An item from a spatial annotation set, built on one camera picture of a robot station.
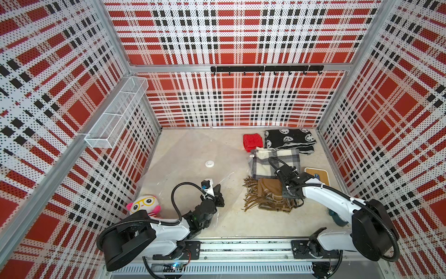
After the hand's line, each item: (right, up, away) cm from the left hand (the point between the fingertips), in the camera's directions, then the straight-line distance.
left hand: (223, 185), depth 84 cm
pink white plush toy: (-35, -7, -4) cm, 36 cm away
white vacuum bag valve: (-9, +8, +17) cm, 21 cm away
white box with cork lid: (+53, +3, +8) cm, 54 cm away
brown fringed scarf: (+22, -4, 0) cm, 22 cm away
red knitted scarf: (+16, +22, +24) cm, 36 cm away
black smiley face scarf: (+49, +23, +23) cm, 59 cm away
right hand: (+36, -4, +1) cm, 36 cm away
